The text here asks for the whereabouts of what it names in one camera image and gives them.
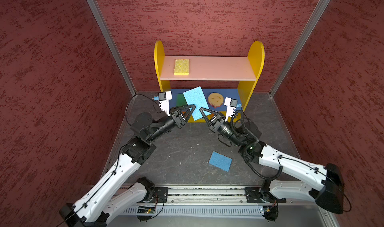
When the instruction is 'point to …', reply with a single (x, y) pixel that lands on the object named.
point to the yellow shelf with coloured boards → (201, 85)
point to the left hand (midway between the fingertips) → (194, 110)
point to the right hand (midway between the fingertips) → (197, 113)
